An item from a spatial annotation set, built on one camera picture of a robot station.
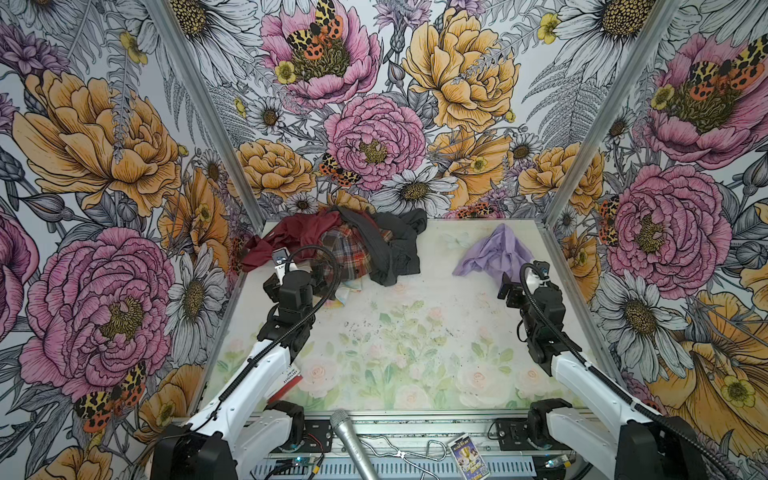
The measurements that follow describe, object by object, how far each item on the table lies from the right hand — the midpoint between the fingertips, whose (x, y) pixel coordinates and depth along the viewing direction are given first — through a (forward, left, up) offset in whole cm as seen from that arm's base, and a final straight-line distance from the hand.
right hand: (520, 282), depth 85 cm
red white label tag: (-20, +63, -11) cm, 67 cm away
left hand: (+1, +61, +5) cm, 61 cm away
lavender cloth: (+20, -2, -11) cm, 23 cm away
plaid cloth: (+16, +51, -5) cm, 54 cm away
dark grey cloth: (+22, +35, -5) cm, 42 cm away
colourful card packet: (-39, +19, -14) cm, 45 cm away
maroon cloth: (+24, +66, -3) cm, 71 cm away
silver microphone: (-31, +48, -11) cm, 59 cm away
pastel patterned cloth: (+5, +52, -12) cm, 54 cm away
